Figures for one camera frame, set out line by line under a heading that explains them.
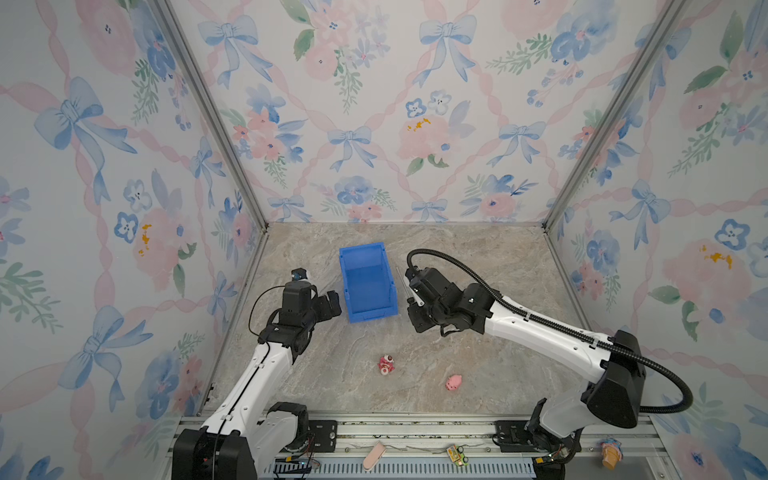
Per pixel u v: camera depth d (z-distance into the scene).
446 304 0.57
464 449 0.73
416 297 0.61
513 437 0.73
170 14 0.69
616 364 0.42
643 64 0.77
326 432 0.74
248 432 0.42
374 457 0.70
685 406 0.41
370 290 1.07
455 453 0.70
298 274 0.73
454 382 0.82
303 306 0.65
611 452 0.70
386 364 0.82
